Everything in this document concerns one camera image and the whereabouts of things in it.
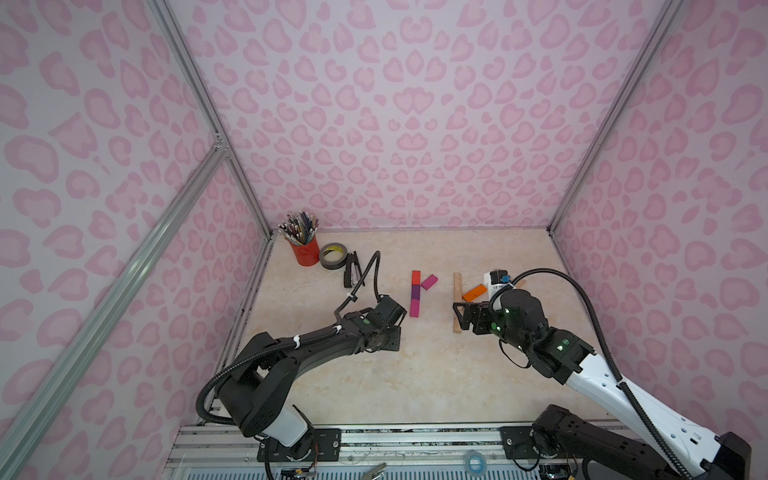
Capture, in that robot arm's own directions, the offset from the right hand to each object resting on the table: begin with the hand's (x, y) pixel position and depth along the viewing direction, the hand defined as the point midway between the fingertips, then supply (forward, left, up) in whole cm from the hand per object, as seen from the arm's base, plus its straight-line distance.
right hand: (464, 305), depth 75 cm
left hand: (-3, +18, -17) cm, 25 cm away
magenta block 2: (+21, +6, -21) cm, 30 cm away
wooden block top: (+18, -3, -21) cm, 28 cm away
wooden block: (+10, -17, -4) cm, 20 cm away
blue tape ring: (-31, -4, -20) cm, 37 cm away
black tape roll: (+35, +42, -19) cm, 58 cm away
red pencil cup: (+28, +50, -14) cm, 59 cm away
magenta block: (+11, +12, -20) cm, 26 cm away
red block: (+23, +11, -21) cm, 33 cm away
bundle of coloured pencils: (+31, +50, -3) cm, 59 cm away
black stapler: (+30, +35, -19) cm, 50 cm away
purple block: (+17, +12, -20) cm, 29 cm away
